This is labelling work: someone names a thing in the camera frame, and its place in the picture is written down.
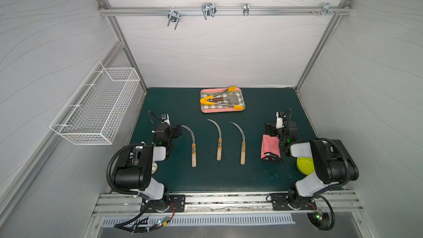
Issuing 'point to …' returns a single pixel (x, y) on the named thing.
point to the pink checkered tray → (208, 108)
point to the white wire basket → (97, 110)
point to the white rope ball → (154, 167)
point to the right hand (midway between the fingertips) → (275, 121)
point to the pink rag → (270, 144)
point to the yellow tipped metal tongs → (205, 101)
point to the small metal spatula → (232, 98)
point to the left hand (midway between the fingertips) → (171, 124)
